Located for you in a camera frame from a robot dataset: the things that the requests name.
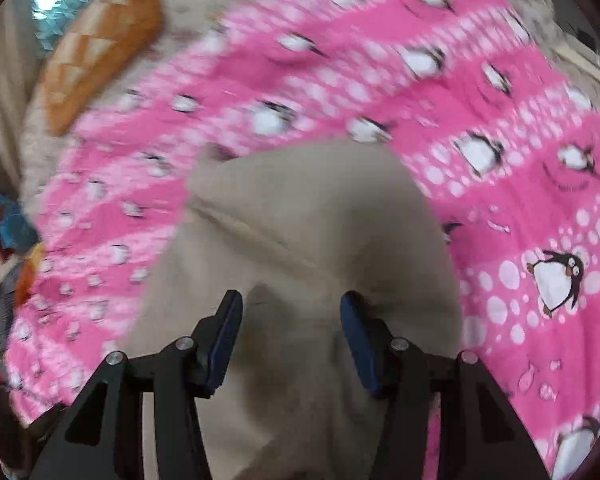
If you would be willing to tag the orange checkered cushion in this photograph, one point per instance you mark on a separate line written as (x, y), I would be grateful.
(103, 40)

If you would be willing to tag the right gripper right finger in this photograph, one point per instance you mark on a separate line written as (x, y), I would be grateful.
(481, 435)

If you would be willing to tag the orange yellow cloth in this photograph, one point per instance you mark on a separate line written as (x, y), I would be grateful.
(31, 265)

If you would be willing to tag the beige curtain fabric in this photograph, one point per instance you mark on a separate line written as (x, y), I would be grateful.
(19, 65)

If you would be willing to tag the blue plastic bag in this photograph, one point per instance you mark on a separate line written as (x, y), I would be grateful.
(16, 232)

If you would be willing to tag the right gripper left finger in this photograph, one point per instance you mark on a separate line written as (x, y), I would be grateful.
(100, 436)

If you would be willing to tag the pink penguin blanket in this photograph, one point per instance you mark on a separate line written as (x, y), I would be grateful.
(506, 148)

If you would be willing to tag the beige jacket with orange stripe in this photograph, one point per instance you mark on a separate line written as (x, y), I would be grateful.
(292, 230)

